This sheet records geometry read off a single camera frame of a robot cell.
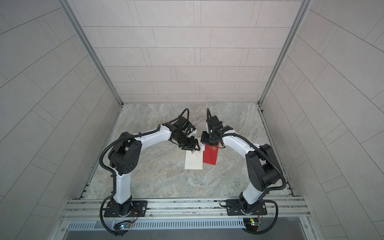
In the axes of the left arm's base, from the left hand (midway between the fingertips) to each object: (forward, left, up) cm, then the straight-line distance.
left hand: (201, 147), depth 86 cm
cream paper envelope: (-4, +4, -7) cm, 9 cm away
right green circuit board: (-36, -24, -5) cm, 43 cm away
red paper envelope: (-2, -6, -6) cm, 8 cm away
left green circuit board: (-37, +35, -2) cm, 51 cm away
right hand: (+4, 0, +1) cm, 4 cm away
